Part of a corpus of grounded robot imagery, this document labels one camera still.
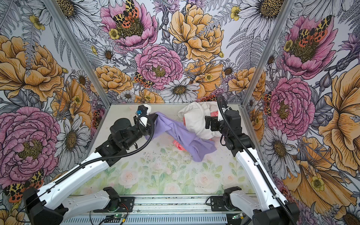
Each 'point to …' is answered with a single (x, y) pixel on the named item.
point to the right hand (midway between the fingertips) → (213, 120)
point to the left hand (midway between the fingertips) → (156, 117)
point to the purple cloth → (197, 147)
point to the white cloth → (195, 114)
